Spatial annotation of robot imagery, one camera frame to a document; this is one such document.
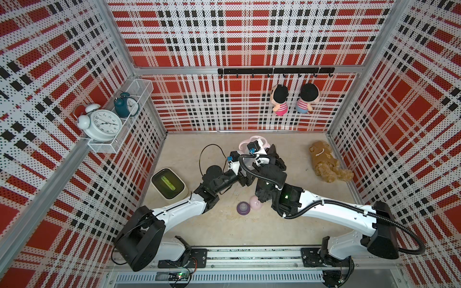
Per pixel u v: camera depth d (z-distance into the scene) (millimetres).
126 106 717
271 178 443
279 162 557
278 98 938
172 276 722
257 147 531
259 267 733
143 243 411
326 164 942
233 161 636
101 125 623
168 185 905
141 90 887
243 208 866
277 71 893
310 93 928
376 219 411
